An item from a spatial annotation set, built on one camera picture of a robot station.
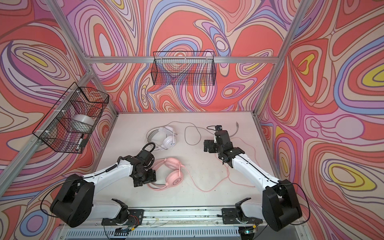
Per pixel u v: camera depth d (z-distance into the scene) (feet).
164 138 3.41
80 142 2.36
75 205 1.36
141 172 2.27
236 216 2.29
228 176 2.86
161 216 2.46
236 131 3.57
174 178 2.55
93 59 2.92
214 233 2.52
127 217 2.35
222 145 2.10
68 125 2.42
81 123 2.32
